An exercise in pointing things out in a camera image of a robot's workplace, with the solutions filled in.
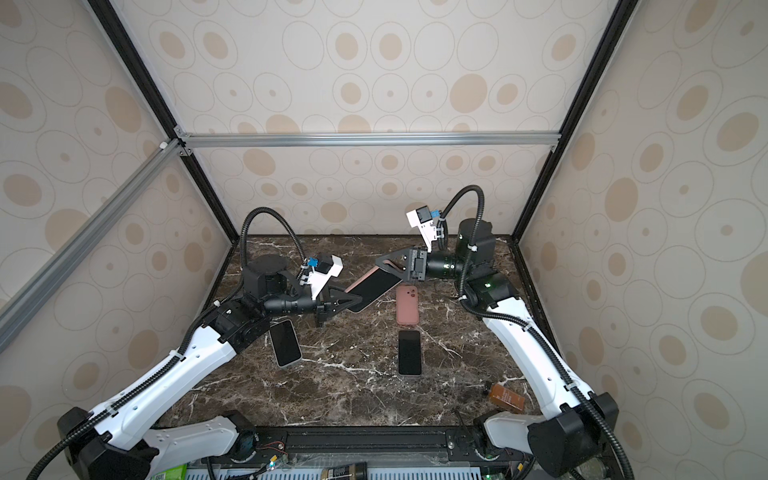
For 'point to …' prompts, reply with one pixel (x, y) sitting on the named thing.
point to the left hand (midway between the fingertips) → (363, 299)
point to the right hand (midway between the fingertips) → (382, 265)
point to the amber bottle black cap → (506, 397)
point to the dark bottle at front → (355, 471)
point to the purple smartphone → (409, 352)
